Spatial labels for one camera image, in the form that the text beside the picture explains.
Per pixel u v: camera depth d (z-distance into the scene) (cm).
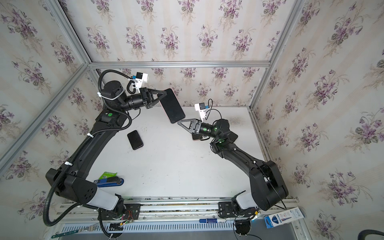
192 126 61
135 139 99
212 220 70
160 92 60
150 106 62
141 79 59
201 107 65
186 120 63
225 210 73
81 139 93
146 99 55
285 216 71
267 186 43
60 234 67
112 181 82
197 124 61
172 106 61
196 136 101
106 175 83
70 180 39
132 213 72
